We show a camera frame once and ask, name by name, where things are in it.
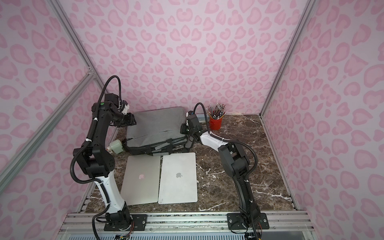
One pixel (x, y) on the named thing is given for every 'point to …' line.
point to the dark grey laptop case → (157, 132)
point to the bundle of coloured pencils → (217, 112)
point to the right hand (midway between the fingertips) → (181, 126)
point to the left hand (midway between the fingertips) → (133, 121)
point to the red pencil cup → (215, 124)
